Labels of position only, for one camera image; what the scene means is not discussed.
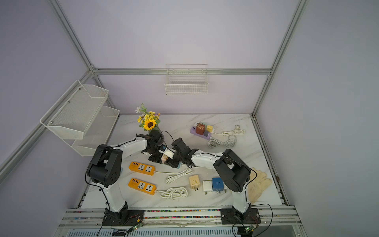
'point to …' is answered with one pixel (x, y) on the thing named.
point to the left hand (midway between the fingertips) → (165, 157)
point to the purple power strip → (193, 131)
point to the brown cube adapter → (200, 128)
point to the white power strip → (196, 123)
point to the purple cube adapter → (206, 133)
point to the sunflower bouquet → (149, 120)
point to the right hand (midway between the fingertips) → (169, 158)
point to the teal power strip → (179, 165)
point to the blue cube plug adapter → (217, 185)
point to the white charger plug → (207, 186)
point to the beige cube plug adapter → (194, 182)
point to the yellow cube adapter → (209, 128)
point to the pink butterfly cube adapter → (164, 158)
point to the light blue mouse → (121, 170)
